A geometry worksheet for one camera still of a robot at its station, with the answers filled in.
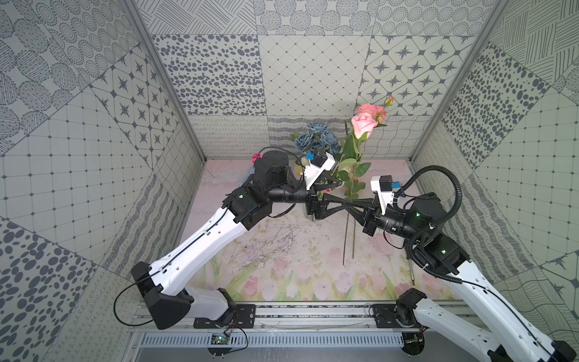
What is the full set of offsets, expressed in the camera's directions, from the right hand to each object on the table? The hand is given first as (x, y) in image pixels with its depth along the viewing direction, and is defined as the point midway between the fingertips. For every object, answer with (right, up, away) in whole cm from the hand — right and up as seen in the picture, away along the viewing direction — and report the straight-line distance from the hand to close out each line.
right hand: (344, 205), depth 61 cm
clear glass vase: (-7, -9, +34) cm, 36 cm away
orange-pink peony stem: (+2, -5, -3) cm, 6 cm away
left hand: (0, +3, -10) cm, 10 cm away
